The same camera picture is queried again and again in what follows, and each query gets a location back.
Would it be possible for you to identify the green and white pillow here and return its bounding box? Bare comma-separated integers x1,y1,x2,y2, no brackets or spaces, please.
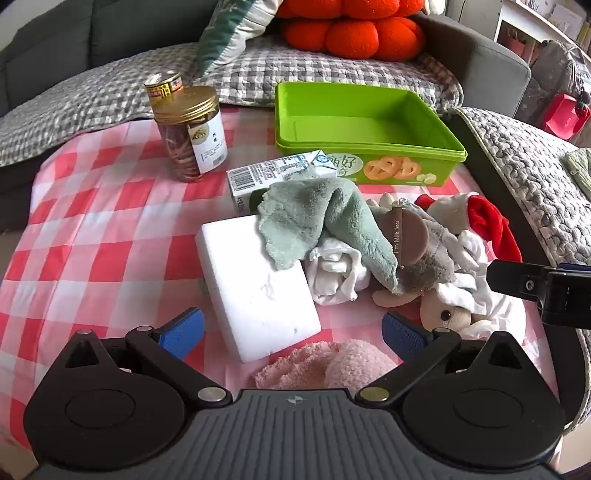
196,0,278,75

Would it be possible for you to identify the white milk carton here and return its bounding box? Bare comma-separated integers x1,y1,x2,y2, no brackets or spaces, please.
226,149,340,216

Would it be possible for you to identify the grey checked sofa cover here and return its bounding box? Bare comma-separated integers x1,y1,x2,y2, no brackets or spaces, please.
0,34,465,167

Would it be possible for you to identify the brown powder puff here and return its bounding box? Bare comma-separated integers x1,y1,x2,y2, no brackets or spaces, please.
379,206,430,271

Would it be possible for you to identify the clear jar with gold lid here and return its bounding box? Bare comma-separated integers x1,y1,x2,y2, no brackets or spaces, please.
153,86,229,184

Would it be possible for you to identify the green plastic cookie box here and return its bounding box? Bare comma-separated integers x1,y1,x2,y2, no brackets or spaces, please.
274,82,468,186

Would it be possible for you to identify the red santa hat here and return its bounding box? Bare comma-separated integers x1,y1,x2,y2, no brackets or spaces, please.
413,191,523,264

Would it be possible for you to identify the grey pebble quilted cover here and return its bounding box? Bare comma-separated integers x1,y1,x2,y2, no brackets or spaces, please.
445,107,591,268

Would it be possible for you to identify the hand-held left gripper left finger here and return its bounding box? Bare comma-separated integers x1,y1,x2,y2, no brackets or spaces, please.
62,307,232,407

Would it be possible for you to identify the orange pumpkin cushion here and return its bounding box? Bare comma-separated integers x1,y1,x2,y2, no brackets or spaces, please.
280,15,426,61
274,0,428,20

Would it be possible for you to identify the white shelf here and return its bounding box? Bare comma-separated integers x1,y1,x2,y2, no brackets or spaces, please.
494,0,591,65

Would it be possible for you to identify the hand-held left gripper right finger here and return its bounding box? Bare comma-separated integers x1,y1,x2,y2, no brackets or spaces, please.
353,311,529,407

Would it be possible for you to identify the white foam block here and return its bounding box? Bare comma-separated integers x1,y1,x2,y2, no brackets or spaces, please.
196,213,322,364

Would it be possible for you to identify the grey sofa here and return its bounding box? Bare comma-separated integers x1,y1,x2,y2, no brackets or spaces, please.
0,0,532,232

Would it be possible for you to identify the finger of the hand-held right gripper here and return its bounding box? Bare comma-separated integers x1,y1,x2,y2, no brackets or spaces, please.
487,259,591,329

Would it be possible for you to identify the plush rabbit doll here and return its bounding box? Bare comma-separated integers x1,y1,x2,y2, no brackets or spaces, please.
367,191,485,342

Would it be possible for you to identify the pink fluffy sock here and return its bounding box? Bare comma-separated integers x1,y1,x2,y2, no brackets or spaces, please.
323,338,399,391
255,340,335,391

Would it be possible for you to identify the grey patterned bag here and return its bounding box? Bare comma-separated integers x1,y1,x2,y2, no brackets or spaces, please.
526,39,591,139

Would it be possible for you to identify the red bag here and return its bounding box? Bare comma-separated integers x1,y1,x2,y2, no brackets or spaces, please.
540,92,591,137

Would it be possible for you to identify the pink checked tablecloth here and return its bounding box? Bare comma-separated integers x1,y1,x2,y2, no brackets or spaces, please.
0,104,561,467

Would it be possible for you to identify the metal tin can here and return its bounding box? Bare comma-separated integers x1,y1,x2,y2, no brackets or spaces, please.
144,71,184,100

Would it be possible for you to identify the green fluffy towel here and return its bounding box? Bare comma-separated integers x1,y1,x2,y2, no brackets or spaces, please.
257,176,400,295

